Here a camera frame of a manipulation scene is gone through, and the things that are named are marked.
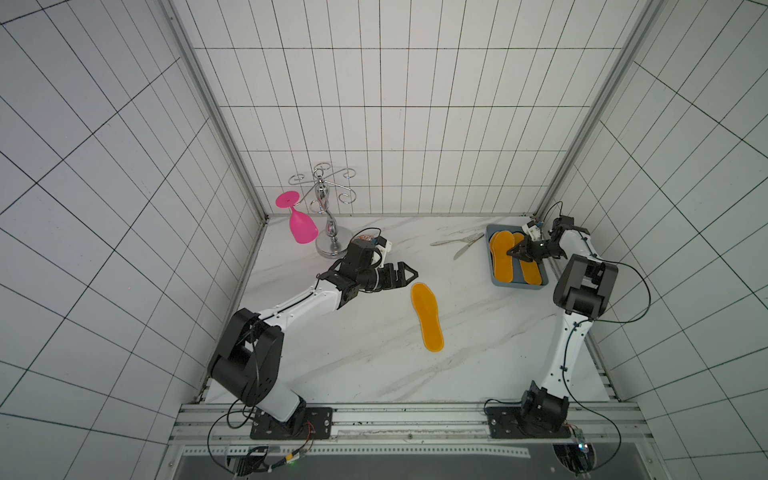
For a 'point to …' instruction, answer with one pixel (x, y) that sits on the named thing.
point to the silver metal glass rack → (336, 240)
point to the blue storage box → (518, 279)
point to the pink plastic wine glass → (303, 230)
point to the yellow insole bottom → (502, 243)
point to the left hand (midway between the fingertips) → (403, 282)
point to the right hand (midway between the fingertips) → (502, 247)
